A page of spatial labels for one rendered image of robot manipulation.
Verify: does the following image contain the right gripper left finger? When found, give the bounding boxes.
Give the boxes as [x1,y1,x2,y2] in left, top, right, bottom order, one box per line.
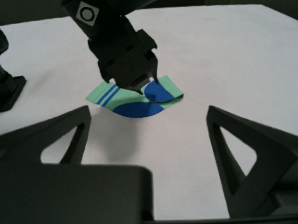
[0,105,92,164]

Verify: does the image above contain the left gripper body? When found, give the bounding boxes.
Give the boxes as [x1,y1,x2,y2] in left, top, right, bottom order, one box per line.
[88,14,158,84]

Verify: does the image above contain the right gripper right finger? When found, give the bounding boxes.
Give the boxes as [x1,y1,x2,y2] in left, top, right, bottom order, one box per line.
[206,105,298,218]

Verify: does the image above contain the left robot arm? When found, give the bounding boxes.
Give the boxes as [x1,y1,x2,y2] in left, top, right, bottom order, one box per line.
[0,0,156,112]

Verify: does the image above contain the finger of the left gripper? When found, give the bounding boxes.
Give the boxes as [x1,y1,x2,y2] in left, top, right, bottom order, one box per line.
[115,81,143,95]
[150,57,158,85]

